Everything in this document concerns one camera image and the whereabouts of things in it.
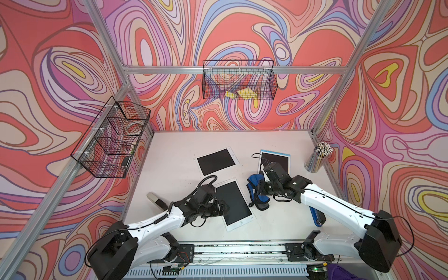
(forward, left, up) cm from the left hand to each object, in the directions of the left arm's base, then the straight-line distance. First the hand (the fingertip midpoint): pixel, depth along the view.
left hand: (226, 210), depth 81 cm
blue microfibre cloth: (+11, -13, +8) cm, 19 cm away
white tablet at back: (+32, +6, -5) cm, 33 cm away
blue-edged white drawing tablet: (+34, -25, -4) cm, 43 cm away
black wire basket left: (+17, +51, +25) cm, 59 cm away
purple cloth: (-23, -43, -1) cm, 49 cm away
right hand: (+7, -15, +6) cm, 18 cm away
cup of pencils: (+25, -49, +14) cm, 56 cm away
